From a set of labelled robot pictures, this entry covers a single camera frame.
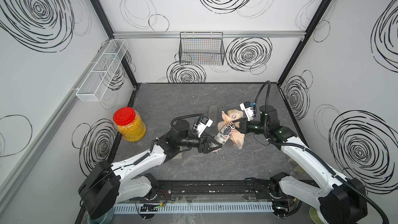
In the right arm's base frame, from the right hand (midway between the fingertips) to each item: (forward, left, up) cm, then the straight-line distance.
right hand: (231, 124), depth 75 cm
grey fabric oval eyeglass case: (+16, +8, -17) cm, 25 cm away
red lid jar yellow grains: (+1, +52, -3) cm, 52 cm away
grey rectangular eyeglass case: (-11, +27, -17) cm, 34 cm away
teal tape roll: (-38, +52, -12) cm, 66 cm away
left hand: (-11, +7, +1) cm, 13 cm away
